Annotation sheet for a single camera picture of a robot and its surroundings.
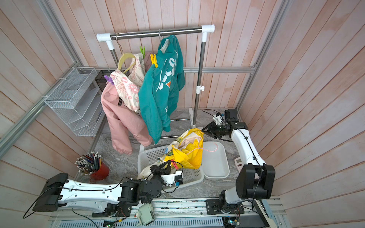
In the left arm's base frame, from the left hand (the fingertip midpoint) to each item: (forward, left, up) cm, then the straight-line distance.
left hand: (167, 161), depth 70 cm
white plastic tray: (+6, -29, -19) cm, 36 cm away
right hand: (+20, -21, -1) cm, 29 cm away
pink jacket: (+14, +21, +13) cm, 28 cm away
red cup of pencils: (+2, +43, -9) cm, 44 cm away
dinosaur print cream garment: (-4, +12, -5) cm, 13 cm away
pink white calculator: (+7, -44, -18) cm, 48 cm away
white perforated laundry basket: (+10, +12, -13) cm, 21 cm away
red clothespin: (-3, -4, +3) cm, 6 cm away
